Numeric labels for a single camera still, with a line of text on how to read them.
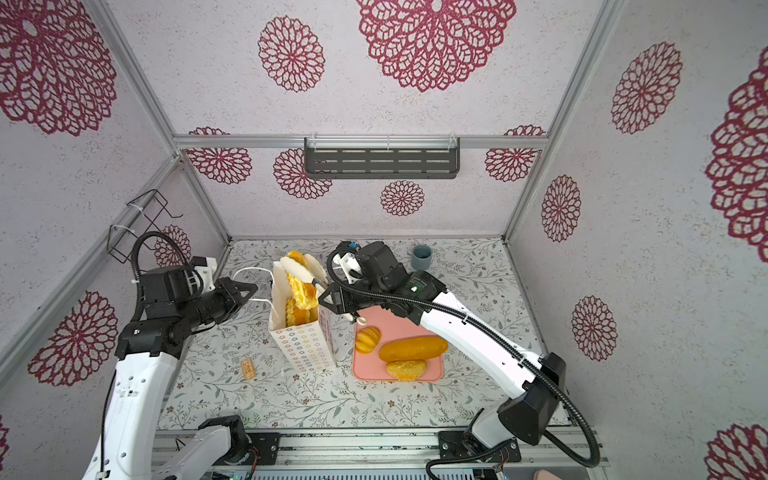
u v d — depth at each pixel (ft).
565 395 1.22
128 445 1.25
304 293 2.27
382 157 3.09
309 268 2.30
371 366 2.89
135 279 1.63
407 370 2.67
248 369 2.80
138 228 2.56
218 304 1.98
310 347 2.46
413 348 2.82
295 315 2.76
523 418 1.28
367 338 2.92
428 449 2.50
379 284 1.67
